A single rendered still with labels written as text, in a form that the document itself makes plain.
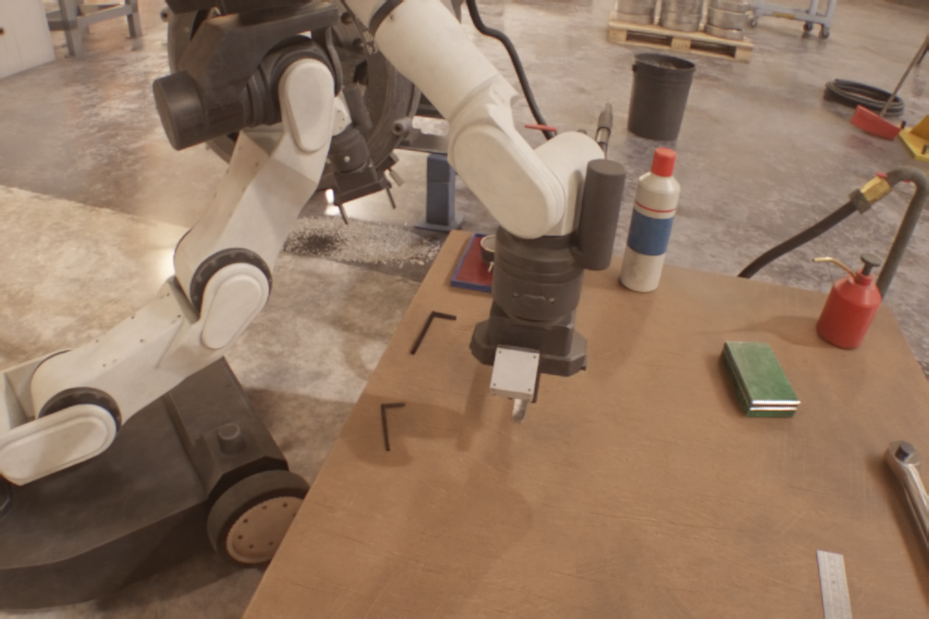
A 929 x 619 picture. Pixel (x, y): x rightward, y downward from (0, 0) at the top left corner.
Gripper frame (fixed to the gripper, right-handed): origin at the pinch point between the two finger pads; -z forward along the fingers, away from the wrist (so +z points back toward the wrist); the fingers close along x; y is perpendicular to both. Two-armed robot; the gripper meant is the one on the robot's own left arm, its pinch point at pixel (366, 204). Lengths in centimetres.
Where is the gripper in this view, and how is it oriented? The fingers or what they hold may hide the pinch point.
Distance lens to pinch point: 139.7
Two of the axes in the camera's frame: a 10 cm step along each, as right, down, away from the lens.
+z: -2.4, -7.3, -6.4
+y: -2.1, -6.1, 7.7
